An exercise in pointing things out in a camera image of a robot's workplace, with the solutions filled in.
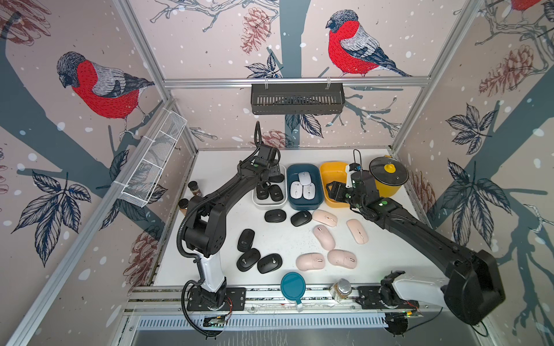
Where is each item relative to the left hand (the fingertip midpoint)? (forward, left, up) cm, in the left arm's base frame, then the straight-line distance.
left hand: (273, 162), depth 93 cm
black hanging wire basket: (+32, -11, +11) cm, 36 cm away
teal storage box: (-12, -13, -16) cm, 24 cm away
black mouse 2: (-29, +11, -15) cm, 34 cm away
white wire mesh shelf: (-12, +44, +12) cm, 47 cm away
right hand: (-12, -24, +1) cm, 27 cm away
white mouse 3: (-5, -10, -14) cm, 18 cm away
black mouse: (-18, -2, -15) cm, 23 cm away
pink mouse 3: (-36, -27, -14) cm, 47 cm away
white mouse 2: (-5, -17, -15) cm, 23 cm away
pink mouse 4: (-25, -35, -15) cm, 46 cm away
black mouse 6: (-6, +6, -15) cm, 17 cm away
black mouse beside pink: (-19, -12, -15) cm, 27 cm away
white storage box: (-14, +2, -12) cm, 18 cm away
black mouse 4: (-38, +1, -15) cm, 41 cm away
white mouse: (+2, -15, -14) cm, 20 cm away
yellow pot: (-6, -54, -14) cm, 56 cm away
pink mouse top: (-19, -23, -15) cm, 33 cm away
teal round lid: (-47, -8, -9) cm, 48 cm away
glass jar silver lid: (-48, -23, -6) cm, 54 cm away
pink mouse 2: (-37, -14, -14) cm, 42 cm away
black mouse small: (-6, -1, -15) cm, 16 cm away
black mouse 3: (-37, +9, -15) cm, 41 cm away
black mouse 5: (+1, -2, -13) cm, 14 cm away
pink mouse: (-28, -22, -15) cm, 39 cm away
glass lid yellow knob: (-1, -52, -4) cm, 52 cm away
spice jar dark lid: (-8, +36, -9) cm, 38 cm away
